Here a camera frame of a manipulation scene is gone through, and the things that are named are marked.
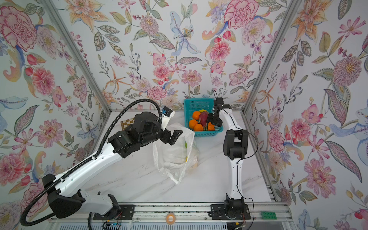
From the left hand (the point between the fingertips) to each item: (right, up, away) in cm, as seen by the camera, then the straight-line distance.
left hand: (177, 128), depth 66 cm
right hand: (+23, +4, +38) cm, 45 cm away
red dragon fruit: (+18, +7, +41) cm, 45 cm away
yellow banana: (+18, +13, +51) cm, 55 cm away
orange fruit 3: (+13, 0, +36) cm, 38 cm away
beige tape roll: (-5, -47, +7) cm, 48 cm away
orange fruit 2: (+9, +3, +40) cm, 41 cm away
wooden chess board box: (-42, +2, +44) cm, 61 cm away
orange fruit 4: (+22, 0, +36) cm, 42 cm away
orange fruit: (+13, +9, +46) cm, 49 cm away
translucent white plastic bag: (+1, -20, +29) cm, 35 cm away
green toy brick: (+46, -44, +6) cm, 64 cm away
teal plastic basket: (+10, +17, +51) cm, 55 cm away
